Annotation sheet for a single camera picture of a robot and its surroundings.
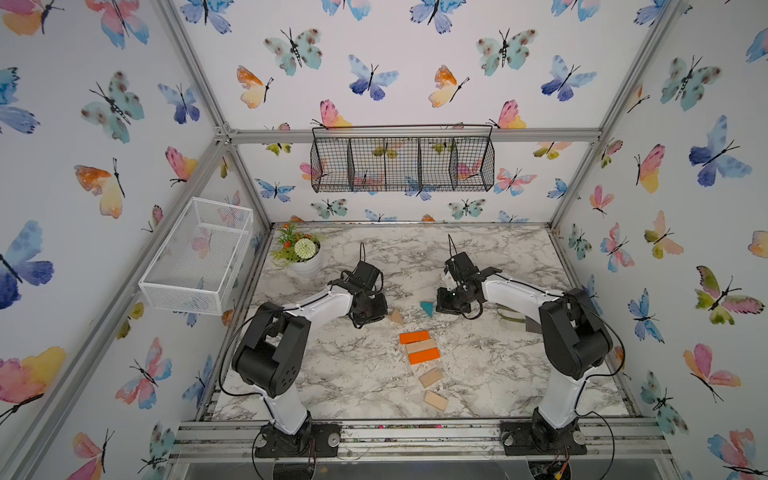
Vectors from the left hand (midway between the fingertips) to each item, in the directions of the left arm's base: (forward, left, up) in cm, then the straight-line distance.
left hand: (390, 312), depth 92 cm
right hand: (+2, -15, +1) cm, 15 cm away
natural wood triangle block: (-1, -2, -2) cm, 3 cm away
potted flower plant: (+14, +27, +13) cm, 33 cm away
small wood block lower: (-24, -12, -5) cm, 27 cm away
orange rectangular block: (-6, -7, -3) cm, 10 cm away
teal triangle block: (+4, -12, -5) cm, 14 cm away
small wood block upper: (-18, -11, -4) cm, 22 cm away
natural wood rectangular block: (-10, -9, -3) cm, 14 cm away
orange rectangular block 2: (-12, -9, -4) cm, 16 cm away
